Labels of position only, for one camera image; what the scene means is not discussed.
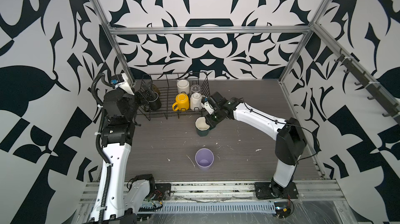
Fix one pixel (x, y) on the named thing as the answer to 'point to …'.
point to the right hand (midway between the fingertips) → (208, 117)
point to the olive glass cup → (155, 89)
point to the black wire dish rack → (166, 83)
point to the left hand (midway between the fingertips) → (139, 82)
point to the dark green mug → (202, 127)
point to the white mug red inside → (183, 85)
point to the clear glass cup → (195, 88)
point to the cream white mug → (196, 101)
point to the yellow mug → (182, 100)
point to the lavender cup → (204, 158)
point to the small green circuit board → (283, 209)
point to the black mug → (156, 104)
